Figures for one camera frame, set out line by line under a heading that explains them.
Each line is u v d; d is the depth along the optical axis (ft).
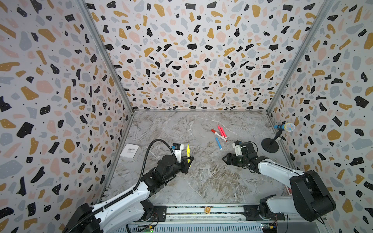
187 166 2.47
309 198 1.41
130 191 1.66
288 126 2.57
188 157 2.47
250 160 2.27
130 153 3.01
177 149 2.26
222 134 3.49
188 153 2.50
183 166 2.22
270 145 3.29
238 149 2.73
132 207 1.97
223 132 3.56
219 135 3.48
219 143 3.32
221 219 2.41
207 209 2.45
